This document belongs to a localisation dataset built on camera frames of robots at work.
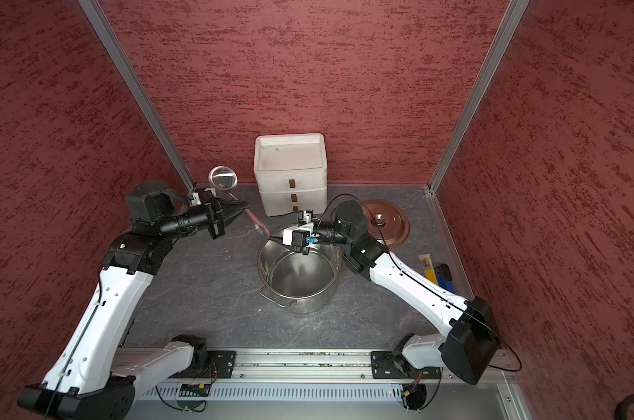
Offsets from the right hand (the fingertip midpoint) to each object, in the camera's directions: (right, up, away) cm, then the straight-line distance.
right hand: (270, 227), depth 62 cm
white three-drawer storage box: (+1, +18, +32) cm, 37 cm away
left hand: (-5, +5, -2) cm, 7 cm away
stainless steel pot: (+7, -22, +31) cm, 39 cm away
